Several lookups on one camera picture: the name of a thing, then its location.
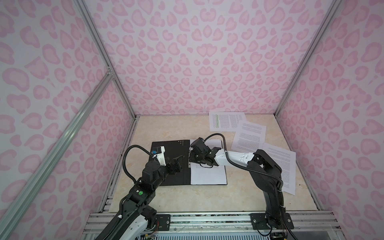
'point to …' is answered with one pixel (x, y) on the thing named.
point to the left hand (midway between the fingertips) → (177, 155)
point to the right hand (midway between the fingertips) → (190, 156)
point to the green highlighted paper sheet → (225, 121)
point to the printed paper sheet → (215, 175)
